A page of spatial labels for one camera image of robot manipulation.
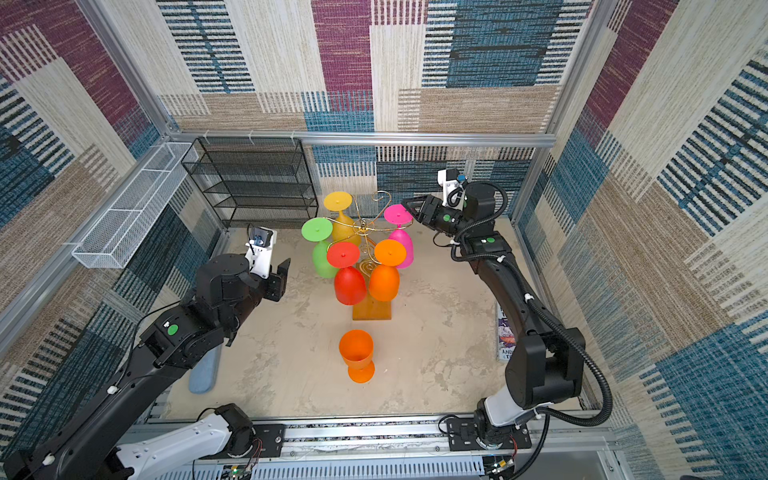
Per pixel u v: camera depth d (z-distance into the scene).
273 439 0.73
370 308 0.94
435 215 0.67
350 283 0.74
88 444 0.38
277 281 0.57
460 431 0.74
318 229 0.73
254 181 1.09
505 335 0.89
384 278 0.74
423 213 0.68
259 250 0.53
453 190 0.69
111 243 0.70
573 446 0.72
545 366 0.42
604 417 0.38
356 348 0.78
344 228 0.83
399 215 0.75
